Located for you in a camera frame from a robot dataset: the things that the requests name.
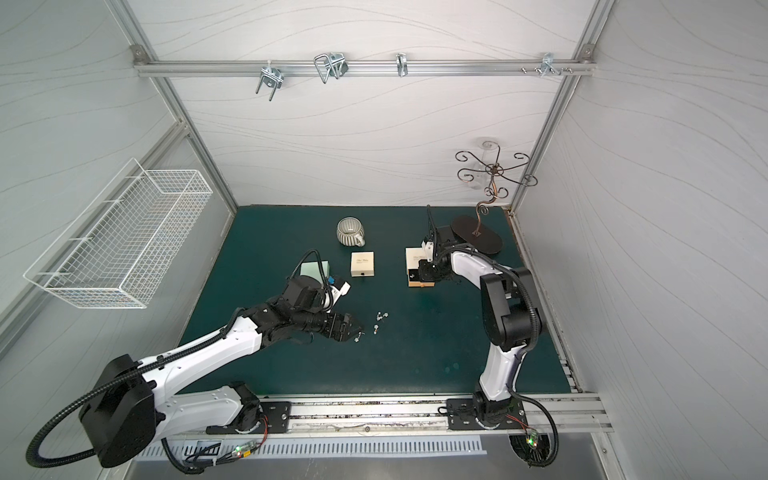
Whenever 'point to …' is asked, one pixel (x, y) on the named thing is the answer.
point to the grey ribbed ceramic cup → (350, 231)
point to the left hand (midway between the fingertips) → (354, 325)
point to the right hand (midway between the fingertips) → (425, 272)
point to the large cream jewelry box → (413, 256)
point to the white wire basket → (119, 249)
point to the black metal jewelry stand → (469, 228)
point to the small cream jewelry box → (362, 264)
